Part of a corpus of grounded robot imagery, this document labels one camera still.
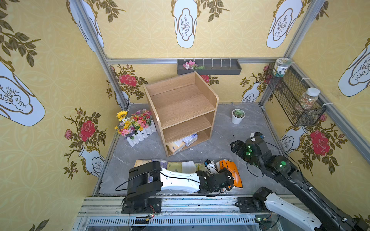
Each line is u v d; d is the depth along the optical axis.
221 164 0.80
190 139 0.90
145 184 0.44
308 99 0.65
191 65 0.88
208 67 0.91
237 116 1.03
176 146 0.90
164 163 0.85
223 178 0.56
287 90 0.90
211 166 0.73
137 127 0.90
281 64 0.85
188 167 0.81
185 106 0.78
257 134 0.66
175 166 0.83
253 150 0.54
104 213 0.74
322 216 0.41
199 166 0.83
